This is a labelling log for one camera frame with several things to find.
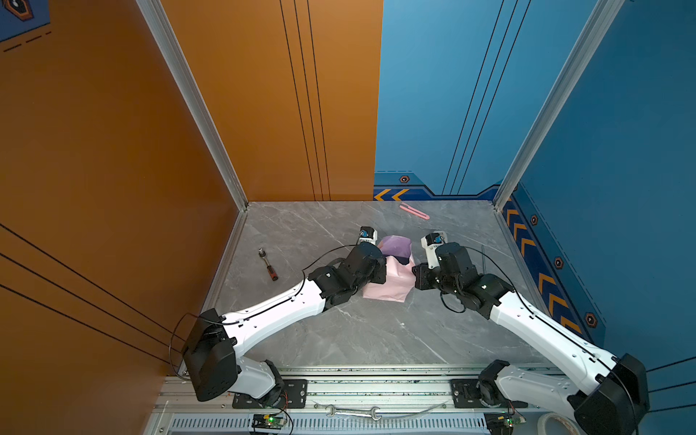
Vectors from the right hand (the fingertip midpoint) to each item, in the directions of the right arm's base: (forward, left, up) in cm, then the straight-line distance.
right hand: (409, 269), depth 79 cm
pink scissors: (+42, -6, -17) cm, 46 cm away
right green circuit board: (-35, -21, -19) cm, 45 cm away
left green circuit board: (-35, +39, -19) cm, 56 cm away
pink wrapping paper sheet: (-3, +3, +1) cm, 5 cm away
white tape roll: (-35, -32, -17) cm, 50 cm away
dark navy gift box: (+3, +1, +1) cm, 3 cm away
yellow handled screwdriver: (+13, -32, -18) cm, 39 cm away
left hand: (+2, +7, +3) cm, 8 cm away
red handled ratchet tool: (+12, +48, -16) cm, 52 cm away
